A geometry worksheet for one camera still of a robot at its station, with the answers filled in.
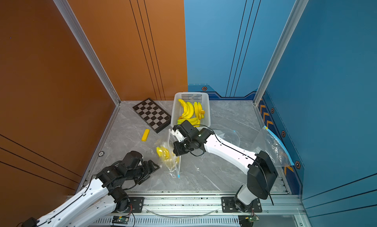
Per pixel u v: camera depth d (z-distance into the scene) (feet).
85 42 2.79
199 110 3.65
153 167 2.36
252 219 2.30
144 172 2.22
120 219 2.37
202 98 3.79
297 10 2.39
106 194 1.79
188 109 3.47
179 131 2.01
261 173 1.36
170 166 2.46
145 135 3.26
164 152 2.70
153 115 3.55
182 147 2.19
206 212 2.37
